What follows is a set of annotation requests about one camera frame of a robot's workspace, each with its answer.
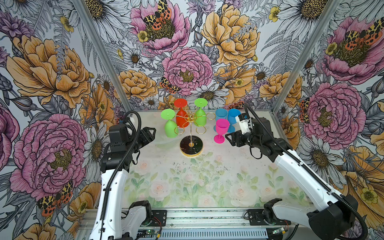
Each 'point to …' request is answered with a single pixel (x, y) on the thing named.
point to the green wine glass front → (170, 128)
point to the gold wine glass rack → (192, 146)
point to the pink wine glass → (222, 128)
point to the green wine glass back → (200, 117)
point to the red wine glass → (181, 118)
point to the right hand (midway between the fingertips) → (231, 138)
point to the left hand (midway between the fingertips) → (152, 137)
